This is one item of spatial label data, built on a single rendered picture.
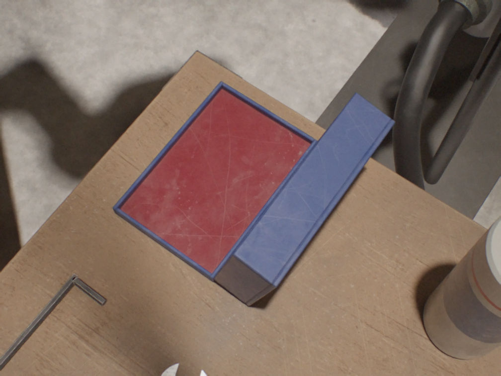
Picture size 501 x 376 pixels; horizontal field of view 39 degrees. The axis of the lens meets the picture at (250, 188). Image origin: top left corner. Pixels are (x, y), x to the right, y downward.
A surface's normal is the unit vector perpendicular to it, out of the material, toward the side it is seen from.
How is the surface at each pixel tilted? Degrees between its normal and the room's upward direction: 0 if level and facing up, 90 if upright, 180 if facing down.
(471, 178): 0
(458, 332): 90
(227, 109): 0
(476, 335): 90
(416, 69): 36
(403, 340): 0
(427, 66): 32
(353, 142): 12
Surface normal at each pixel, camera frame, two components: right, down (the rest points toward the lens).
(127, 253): 0.00, -0.40
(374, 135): 0.18, -0.28
